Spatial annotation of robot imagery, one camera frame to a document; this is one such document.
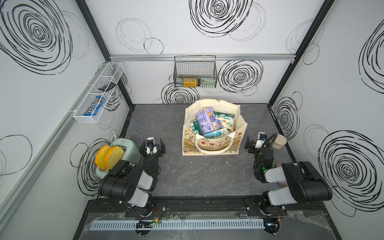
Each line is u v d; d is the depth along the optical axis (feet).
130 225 2.28
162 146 2.64
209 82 2.84
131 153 2.57
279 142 3.00
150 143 2.36
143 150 2.49
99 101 2.28
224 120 2.71
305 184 1.48
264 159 2.19
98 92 2.53
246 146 2.77
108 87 2.50
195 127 2.71
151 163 2.12
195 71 3.25
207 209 2.47
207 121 2.65
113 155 2.29
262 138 2.47
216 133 2.65
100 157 2.24
